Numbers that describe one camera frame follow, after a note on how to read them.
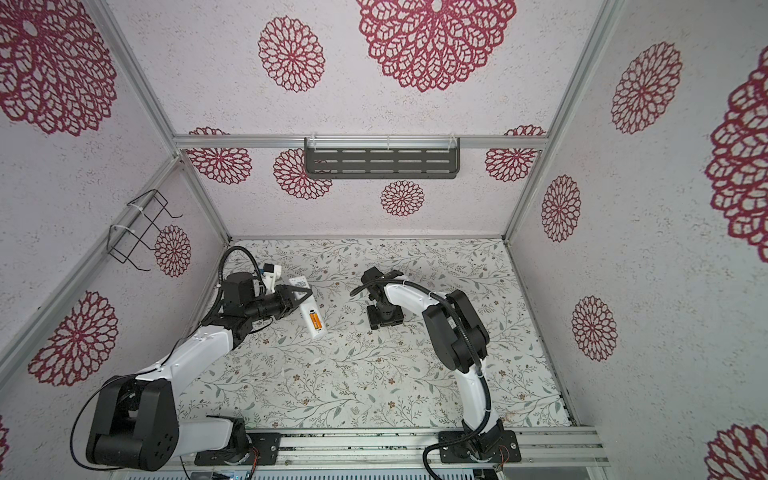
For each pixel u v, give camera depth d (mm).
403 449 747
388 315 830
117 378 427
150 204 816
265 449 735
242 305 663
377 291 721
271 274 786
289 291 777
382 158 934
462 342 538
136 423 414
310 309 799
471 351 556
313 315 797
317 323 794
